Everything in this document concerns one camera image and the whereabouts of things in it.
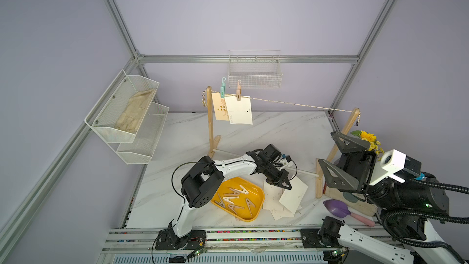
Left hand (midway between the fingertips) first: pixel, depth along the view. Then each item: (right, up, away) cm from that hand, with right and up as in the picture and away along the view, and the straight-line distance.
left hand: (289, 189), depth 78 cm
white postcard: (+1, -4, 0) cm, 4 cm away
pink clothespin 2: (-25, -9, +3) cm, 27 cm away
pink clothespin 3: (-23, -4, +7) cm, 25 cm away
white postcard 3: (-2, -11, +2) cm, 11 cm away
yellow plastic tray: (-14, -6, +7) cm, 17 cm away
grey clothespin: (-31, -8, +4) cm, 32 cm away
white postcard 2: (-7, -6, +7) cm, 12 cm away
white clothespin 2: (-20, -3, +8) cm, 22 cm away
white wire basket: (-14, +58, +18) cm, 62 cm away
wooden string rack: (-37, +20, +29) cm, 51 cm away
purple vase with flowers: (+34, +22, -1) cm, 41 cm away
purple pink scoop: (+23, -10, +3) cm, 26 cm away
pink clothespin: (-17, -8, +4) cm, 19 cm away
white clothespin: (-27, -6, +6) cm, 29 cm away
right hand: (-3, +23, -37) cm, 43 cm away
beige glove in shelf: (-69, +30, -1) cm, 75 cm away
